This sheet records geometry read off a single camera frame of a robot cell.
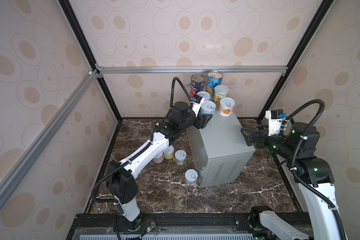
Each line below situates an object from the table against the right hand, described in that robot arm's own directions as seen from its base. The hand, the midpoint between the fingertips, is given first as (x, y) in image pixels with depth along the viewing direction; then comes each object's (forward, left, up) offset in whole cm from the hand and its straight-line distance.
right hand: (251, 127), depth 61 cm
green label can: (+7, +30, -34) cm, 46 cm away
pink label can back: (+7, +44, -36) cm, 57 cm away
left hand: (+12, +15, -1) cm, 19 cm away
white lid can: (+10, +38, -34) cm, 52 cm away
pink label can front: (-6, +24, -34) cm, 42 cm away
